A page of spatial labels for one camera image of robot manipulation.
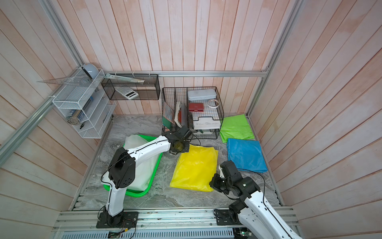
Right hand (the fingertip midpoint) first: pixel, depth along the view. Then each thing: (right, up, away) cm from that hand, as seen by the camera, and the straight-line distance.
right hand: (209, 181), depth 77 cm
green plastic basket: (-35, -5, -4) cm, 35 cm away
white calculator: (-52, +53, +21) cm, 77 cm away
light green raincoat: (+25, +29, +33) cm, 51 cm away
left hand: (-13, +15, +13) cm, 24 cm away
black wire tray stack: (0, +39, +18) cm, 42 cm away
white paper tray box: (-1, +32, +13) cm, 34 cm away
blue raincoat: (+28, +11, +18) cm, 35 cm away
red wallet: (-6, +42, +17) cm, 46 cm away
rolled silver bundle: (-70, +35, -1) cm, 78 cm away
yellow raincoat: (-7, +4, +7) cm, 11 cm away
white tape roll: (+6, +43, +21) cm, 48 cm away
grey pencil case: (-3, +52, +25) cm, 58 cm away
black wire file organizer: (-21, +41, +30) cm, 55 cm away
